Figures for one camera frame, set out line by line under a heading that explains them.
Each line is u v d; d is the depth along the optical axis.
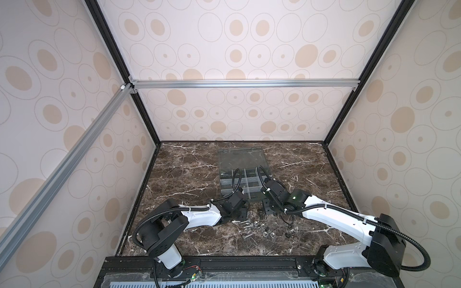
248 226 0.84
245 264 0.75
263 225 0.85
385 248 0.39
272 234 0.81
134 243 0.45
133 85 0.90
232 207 0.68
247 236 0.81
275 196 0.60
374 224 0.43
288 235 0.82
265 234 0.83
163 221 0.50
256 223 0.85
